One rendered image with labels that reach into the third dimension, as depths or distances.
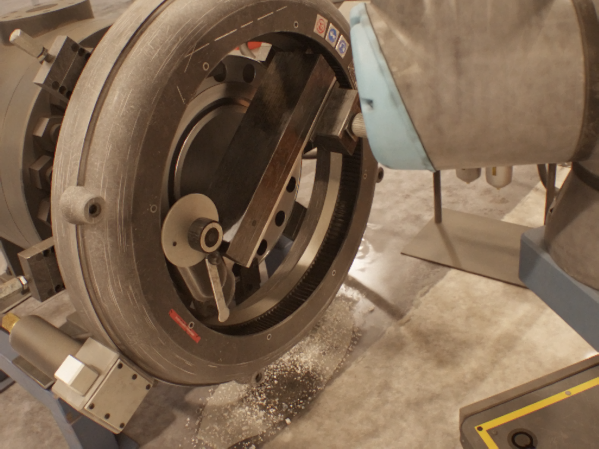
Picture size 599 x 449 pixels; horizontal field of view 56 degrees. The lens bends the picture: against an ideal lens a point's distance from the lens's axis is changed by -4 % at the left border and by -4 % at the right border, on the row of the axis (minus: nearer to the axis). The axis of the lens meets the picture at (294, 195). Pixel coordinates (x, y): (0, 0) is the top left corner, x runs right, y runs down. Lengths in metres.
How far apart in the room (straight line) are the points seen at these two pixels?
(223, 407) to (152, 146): 0.83
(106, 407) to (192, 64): 0.52
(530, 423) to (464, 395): 0.47
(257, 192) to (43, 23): 0.61
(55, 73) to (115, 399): 0.49
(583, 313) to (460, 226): 1.41
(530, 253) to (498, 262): 1.18
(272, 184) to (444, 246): 1.00
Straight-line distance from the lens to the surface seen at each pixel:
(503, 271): 1.79
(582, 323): 0.61
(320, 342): 1.58
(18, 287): 0.91
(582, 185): 0.58
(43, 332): 1.09
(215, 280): 0.94
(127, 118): 0.79
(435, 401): 1.43
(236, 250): 0.95
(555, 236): 0.60
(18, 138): 1.15
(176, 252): 0.87
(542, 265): 0.63
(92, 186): 0.80
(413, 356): 1.53
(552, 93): 0.47
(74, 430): 1.37
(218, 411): 1.48
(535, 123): 0.48
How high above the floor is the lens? 1.08
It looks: 28 degrees down
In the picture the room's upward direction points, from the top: 9 degrees counter-clockwise
